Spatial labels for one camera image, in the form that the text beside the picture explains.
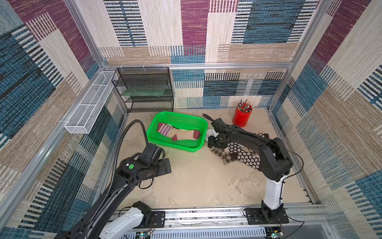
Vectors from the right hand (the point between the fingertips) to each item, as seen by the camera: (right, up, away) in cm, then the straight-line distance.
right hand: (214, 146), depth 95 cm
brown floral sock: (+35, +7, +10) cm, 37 cm away
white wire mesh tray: (-80, +18, -2) cm, 82 cm away
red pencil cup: (+19, +21, +4) cm, 28 cm away
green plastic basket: (-23, +16, +13) cm, 31 cm away
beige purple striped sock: (-24, +7, +7) cm, 26 cm away
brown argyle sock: (+6, -4, -1) cm, 8 cm away
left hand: (-27, -7, -22) cm, 36 cm away
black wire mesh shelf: (-45, +46, +6) cm, 65 cm away
